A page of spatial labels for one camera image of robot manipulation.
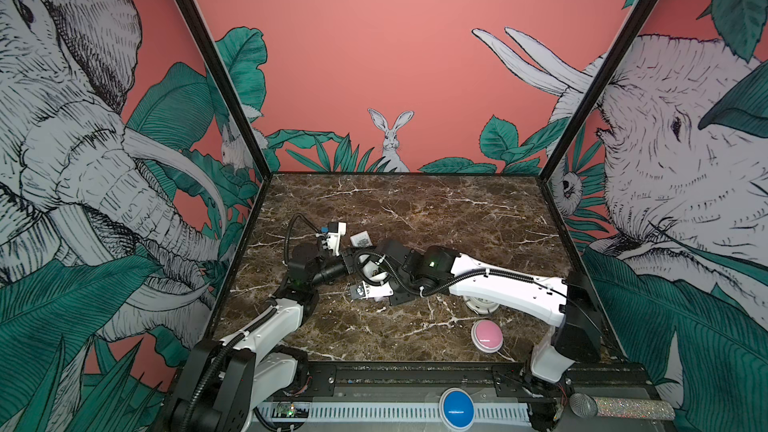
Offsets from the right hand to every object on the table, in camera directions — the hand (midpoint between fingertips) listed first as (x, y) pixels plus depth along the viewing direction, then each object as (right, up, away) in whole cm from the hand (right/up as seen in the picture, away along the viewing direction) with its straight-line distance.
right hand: (378, 277), depth 75 cm
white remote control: (-4, +9, +2) cm, 11 cm away
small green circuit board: (-22, -30, -5) cm, 38 cm away
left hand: (-1, +6, +1) cm, 6 cm away
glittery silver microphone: (+48, -28, -8) cm, 56 cm away
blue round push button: (+19, -30, -6) cm, 36 cm away
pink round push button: (+29, -18, +5) cm, 34 cm away
